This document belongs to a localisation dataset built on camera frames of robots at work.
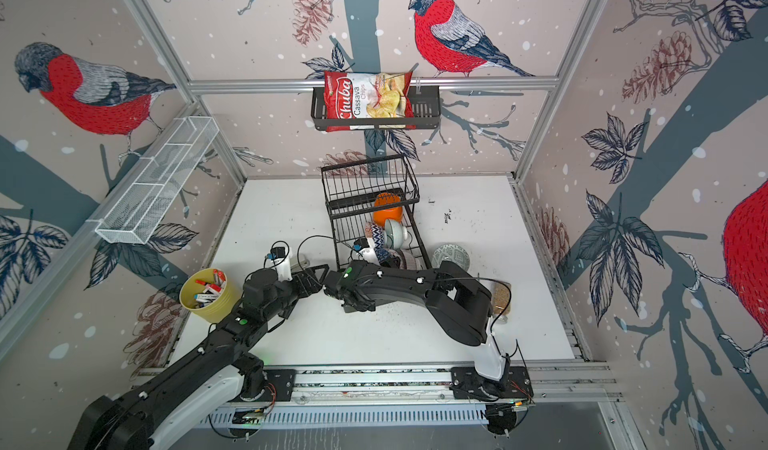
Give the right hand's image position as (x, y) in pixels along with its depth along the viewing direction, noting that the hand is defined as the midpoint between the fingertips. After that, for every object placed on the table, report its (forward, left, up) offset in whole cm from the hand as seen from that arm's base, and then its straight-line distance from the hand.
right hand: (393, 270), depth 83 cm
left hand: (-2, +21, +3) cm, 21 cm away
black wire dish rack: (+21, +14, +10) cm, 28 cm away
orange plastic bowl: (+24, +6, -5) cm, 25 cm away
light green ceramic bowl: (+13, 0, 0) cm, 13 cm away
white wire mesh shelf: (+2, +62, +24) cm, 66 cm away
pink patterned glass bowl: (+2, -4, +1) cm, 5 cm away
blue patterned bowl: (+2, +2, +5) cm, 6 cm away
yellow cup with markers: (-10, +49, +1) cm, 50 cm away
